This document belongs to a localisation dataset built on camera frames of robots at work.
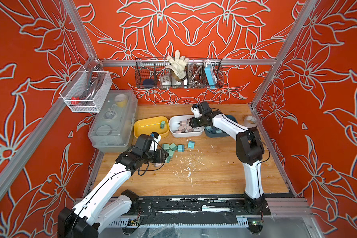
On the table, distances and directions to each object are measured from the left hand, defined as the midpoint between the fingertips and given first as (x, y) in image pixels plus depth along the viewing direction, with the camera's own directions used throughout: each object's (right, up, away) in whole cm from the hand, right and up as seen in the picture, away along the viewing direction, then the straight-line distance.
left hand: (165, 153), depth 77 cm
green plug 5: (-4, +14, +27) cm, 31 cm away
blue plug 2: (+9, 0, +15) cm, 18 cm away
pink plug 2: (+15, +11, +25) cm, 32 cm away
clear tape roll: (+62, +16, +32) cm, 71 cm away
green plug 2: (+4, 0, +16) cm, 16 cm away
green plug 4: (+1, -6, +11) cm, 13 cm away
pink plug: (+10, +11, +26) cm, 30 cm away
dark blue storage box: (+31, +9, +24) cm, 40 cm away
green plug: (-1, 0, +16) cm, 16 cm away
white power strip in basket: (-1, +43, +17) cm, 46 cm away
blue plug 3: (+29, +11, +24) cm, 39 cm away
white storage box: (+5, +17, +29) cm, 34 cm away
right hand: (+14, +16, +20) cm, 30 cm away
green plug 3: (+2, -3, +13) cm, 14 cm away
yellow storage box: (-14, +13, +30) cm, 36 cm away
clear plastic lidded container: (-32, +12, +9) cm, 35 cm away
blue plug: (+16, +1, +18) cm, 24 cm away
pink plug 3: (+11, +15, +27) cm, 33 cm away
